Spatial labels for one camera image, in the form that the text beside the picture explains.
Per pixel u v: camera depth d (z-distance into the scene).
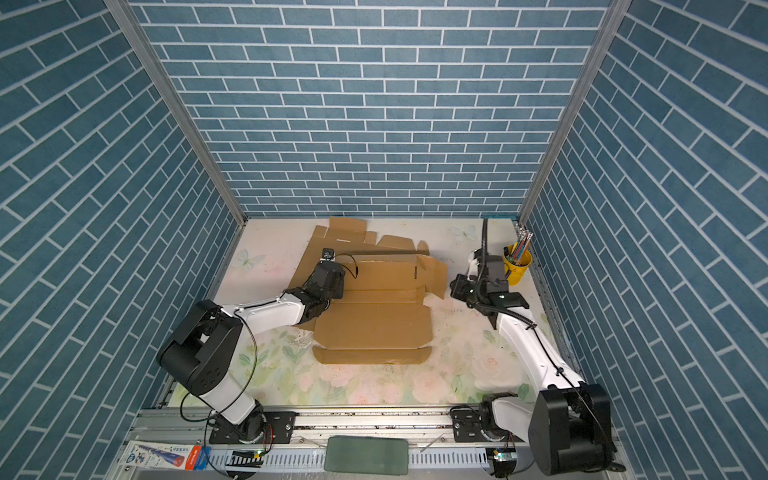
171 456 0.69
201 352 0.46
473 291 0.72
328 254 0.82
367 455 0.69
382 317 0.93
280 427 0.73
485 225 0.65
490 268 0.64
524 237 0.94
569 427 0.40
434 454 0.71
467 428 0.74
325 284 0.72
